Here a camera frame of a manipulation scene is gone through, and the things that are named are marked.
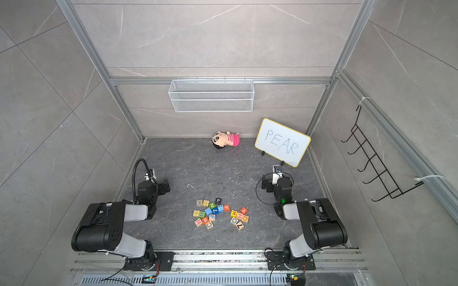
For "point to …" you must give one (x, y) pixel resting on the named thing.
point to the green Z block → (212, 205)
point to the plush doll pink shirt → (220, 139)
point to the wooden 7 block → (240, 226)
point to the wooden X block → (199, 202)
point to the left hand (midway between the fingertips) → (158, 177)
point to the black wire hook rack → (387, 185)
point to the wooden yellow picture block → (206, 203)
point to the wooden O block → (245, 218)
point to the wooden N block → (198, 222)
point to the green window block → (201, 214)
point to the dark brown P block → (218, 201)
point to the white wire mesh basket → (211, 96)
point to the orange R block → (244, 210)
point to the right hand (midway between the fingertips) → (275, 174)
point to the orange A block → (227, 208)
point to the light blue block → (220, 208)
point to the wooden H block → (240, 215)
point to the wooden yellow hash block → (196, 213)
